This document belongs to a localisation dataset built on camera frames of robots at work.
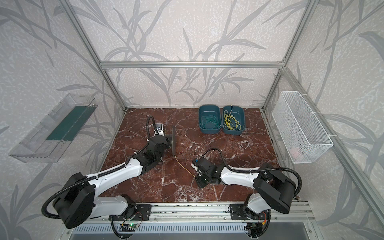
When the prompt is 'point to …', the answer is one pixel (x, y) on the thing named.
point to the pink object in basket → (296, 152)
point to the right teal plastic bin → (239, 112)
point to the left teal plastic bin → (209, 109)
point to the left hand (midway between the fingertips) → (165, 129)
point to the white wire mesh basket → (302, 134)
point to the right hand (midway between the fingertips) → (197, 177)
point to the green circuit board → (133, 225)
